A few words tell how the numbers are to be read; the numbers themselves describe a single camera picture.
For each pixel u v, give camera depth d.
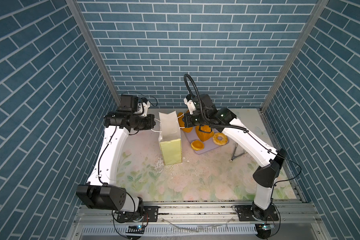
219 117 0.52
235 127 0.49
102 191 0.38
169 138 1.00
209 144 0.99
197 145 0.95
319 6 0.71
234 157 0.93
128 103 0.54
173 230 0.77
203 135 0.96
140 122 0.60
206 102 0.55
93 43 0.83
